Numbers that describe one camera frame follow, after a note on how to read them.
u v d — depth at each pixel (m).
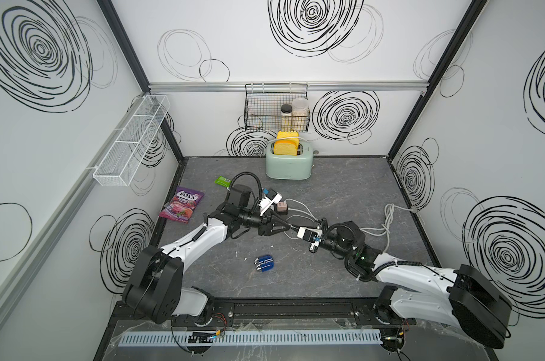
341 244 0.62
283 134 1.02
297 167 1.03
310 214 0.96
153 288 0.42
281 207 0.94
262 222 0.69
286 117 0.85
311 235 0.60
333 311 0.77
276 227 0.72
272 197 0.70
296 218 0.97
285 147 0.96
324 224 0.66
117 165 0.72
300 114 0.85
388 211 0.96
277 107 0.89
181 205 0.99
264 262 0.82
